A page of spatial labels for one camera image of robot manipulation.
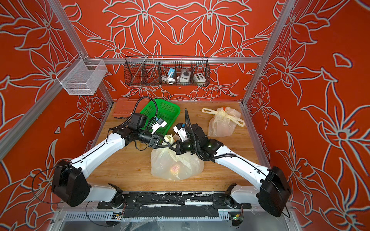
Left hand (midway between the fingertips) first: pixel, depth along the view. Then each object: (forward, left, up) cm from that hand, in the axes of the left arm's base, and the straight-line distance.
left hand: (169, 144), depth 70 cm
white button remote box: (+48, -15, +7) cm, 50 cm away
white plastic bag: (+21, -31, -7) cm, 38 cm away
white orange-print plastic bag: (-5, +2, -11) cm, 13 cm away
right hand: (-2, +1, -1) cm, 3 cm away
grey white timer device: (+44, -5, +10) cm, 46 cm away
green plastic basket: (+8, +6, +11) cm, 15 cm away
